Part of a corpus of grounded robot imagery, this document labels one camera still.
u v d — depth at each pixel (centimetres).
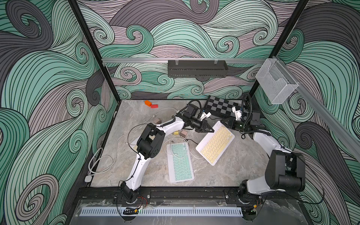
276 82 78
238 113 80
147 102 118
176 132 98
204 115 85
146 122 103
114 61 98
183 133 97
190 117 78
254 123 69
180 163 86
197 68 97
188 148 92
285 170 43
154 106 118
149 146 56
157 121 104
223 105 111
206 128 82
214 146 81
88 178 80
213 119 94
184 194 75
